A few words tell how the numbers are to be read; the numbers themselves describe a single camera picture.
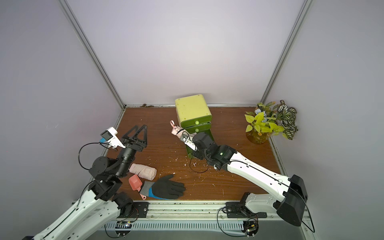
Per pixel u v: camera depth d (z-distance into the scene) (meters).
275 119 0.82
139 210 0.73
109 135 0.52
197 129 0.92
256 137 0.94
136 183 0.80
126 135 0.61
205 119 0.88
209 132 1.01
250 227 0.70
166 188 0.79
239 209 0.65
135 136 0.53
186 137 0.63
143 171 0.83
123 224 0.71
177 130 0.71
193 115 0.87
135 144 0.54
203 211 0.74
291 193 0.38
